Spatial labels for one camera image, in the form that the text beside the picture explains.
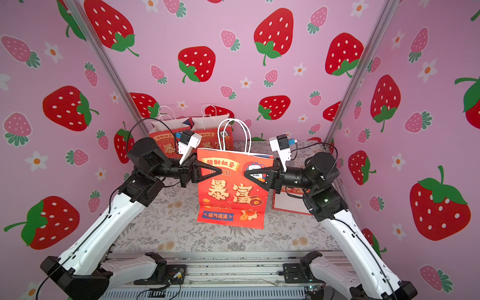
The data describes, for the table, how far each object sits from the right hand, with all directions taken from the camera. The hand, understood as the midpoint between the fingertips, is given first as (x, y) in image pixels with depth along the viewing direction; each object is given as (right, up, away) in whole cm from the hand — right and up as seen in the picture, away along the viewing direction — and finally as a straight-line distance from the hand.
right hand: (249, 170), depth 51 cm
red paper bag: (-42, +17, +40) cm, 60 cm away
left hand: (-8, -1, +1) cm, 8 cm away
